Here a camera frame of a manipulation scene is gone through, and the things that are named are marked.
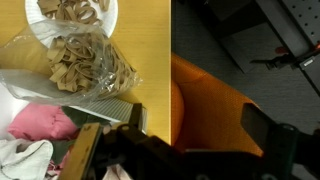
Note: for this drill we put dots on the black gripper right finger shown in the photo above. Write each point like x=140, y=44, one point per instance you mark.
x=276, y=143

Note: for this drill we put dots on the orange mesh chair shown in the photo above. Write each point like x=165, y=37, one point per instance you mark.
x=213, y=110

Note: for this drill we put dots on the white paper plate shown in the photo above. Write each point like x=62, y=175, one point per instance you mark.
x=112, y=16

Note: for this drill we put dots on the white grey cloth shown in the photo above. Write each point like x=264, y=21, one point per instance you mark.
x=23, y=160

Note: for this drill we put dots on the black perforated breadboard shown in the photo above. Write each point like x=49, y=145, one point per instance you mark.
x=306, y=16

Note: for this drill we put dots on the clear bag of rubber bands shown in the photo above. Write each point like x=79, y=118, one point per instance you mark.
x=76, y=66

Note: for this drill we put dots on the dark green cloth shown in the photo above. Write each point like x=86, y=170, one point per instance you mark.
x=78, y=116

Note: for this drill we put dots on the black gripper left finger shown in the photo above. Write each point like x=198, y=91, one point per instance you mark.
x=150, y=156

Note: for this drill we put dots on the tan rubber band pile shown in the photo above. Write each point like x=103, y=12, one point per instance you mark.
x=73, y=11

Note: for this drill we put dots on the bright pink cloth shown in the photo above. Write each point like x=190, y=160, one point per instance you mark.
x=40, y=121

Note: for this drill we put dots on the white plastic storage bin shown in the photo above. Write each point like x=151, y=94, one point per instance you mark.
x=110, y=108

